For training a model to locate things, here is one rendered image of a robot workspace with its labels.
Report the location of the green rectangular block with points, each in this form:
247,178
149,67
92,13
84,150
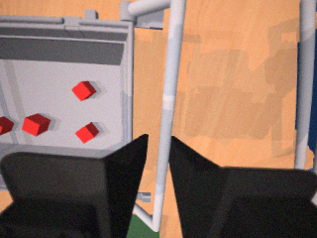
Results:
139,229

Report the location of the blue plastic tray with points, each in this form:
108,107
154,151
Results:
306,87

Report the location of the small red block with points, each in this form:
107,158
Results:
5,125
36,124
87,133
83,90

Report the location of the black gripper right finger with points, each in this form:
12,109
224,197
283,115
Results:
204,190

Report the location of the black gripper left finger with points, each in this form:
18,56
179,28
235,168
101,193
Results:
111,183

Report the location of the grey plastic tray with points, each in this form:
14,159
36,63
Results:
43,58

